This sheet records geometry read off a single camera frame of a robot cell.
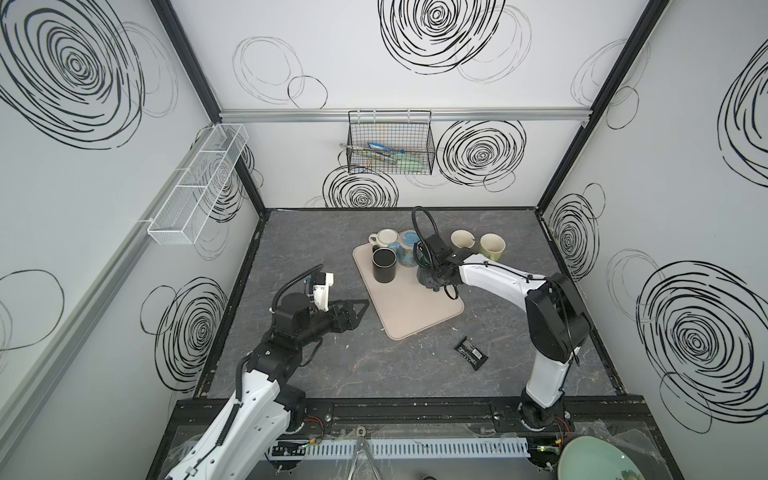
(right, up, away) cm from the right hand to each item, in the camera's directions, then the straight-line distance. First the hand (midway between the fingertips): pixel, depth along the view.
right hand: (431, 277), depth 93 cm
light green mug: (+22, +10, +8) cm, 25 cm away
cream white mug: (-15, +13, +9) cm, 21 cm away
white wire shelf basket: (-64, +21, -18) cm, 70 cm away
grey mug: (+11, +12, +6) cm, 18 cm away
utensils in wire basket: (-14, +36, -8) cm, 39 cm away
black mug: (-15, +5, +1) cm, 16 cm away
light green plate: (+35, -38, -25) cm, 58 cm away
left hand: (-20, -4, -19) cm, 28 cm away
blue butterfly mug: (-8, +9, 0) cm, 12 cm away
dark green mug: (-3, +1, -9) cm, 10 cm away
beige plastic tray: (-8, -9, 0) cm, 12 cm away
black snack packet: (+10, -20, -11) cm, 24 cm away
